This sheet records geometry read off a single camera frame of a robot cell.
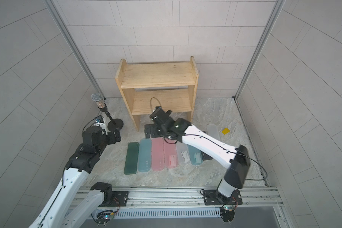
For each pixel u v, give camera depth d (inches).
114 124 37.8
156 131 24.8
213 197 27.9
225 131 38.5
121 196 28.1
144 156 33.4
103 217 25.5
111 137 25.7
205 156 33.1
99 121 24.0
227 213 26.3
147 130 24.7
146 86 26.6
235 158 16.2
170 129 19.6
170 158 33.0
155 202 27.9
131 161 32.7
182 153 33.8
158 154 33.6
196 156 33.3
